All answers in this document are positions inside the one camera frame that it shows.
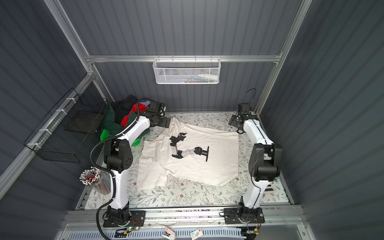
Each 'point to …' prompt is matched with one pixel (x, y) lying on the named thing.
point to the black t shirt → (122, 108)
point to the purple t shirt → (146, 103)
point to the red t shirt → (141, 108)
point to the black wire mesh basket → (65, 134)
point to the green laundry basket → (105, 134)
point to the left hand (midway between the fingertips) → (162, 120)
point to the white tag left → (169, 233)
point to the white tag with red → (196, 234)
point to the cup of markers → (99, 180)
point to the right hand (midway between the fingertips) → (240, 124)
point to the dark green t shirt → (109, 125)
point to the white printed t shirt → (156, 161)
